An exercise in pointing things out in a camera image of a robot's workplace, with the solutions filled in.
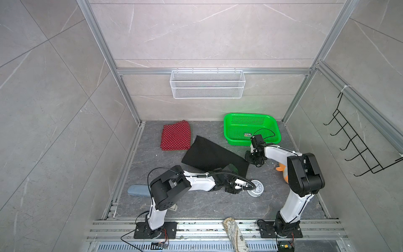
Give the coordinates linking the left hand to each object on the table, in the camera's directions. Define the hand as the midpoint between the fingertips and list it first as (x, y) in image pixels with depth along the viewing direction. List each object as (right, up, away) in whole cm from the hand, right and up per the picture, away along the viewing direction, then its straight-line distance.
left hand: (244, 180), depth 85 cm
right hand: (+6, +9, +13) cm, 17 cm away
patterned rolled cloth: (-8, -20, -16) cm, 27 cm away
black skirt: (-22, +12, +14) cm, 29 cm away
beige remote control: (-37, -11, -8) cm, 40 cm away
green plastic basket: (+4, +31, +31) cm, 44 cm away
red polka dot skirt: (-41, +24, +15) cm, 50 cm away
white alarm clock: (+7, -5, -3) cm, 9 cm away
